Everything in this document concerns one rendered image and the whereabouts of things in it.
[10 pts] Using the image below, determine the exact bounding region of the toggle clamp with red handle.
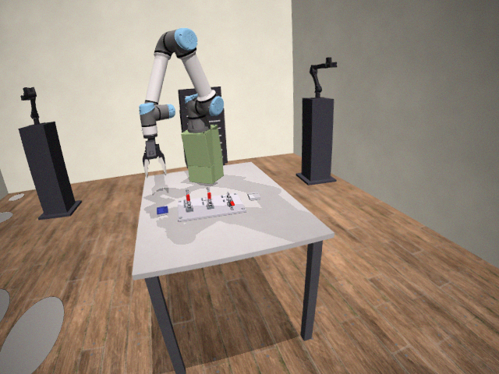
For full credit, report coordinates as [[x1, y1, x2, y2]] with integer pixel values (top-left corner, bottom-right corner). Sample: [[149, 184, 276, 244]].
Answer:
[[227, 192, 235, 206], [186, 189, 193, 212]]

